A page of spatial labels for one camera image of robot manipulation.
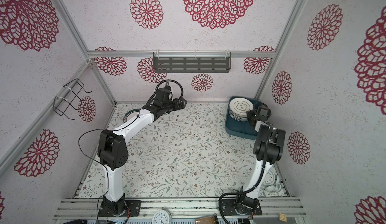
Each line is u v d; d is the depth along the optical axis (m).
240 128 1.07
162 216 0.69
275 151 0.55
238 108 1.09
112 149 0.52
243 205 0.66
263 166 0.57
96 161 0.53
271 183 0.78
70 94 0.78
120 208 0.66
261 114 0.82
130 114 1.13
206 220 0.67
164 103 0.72
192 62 0.92
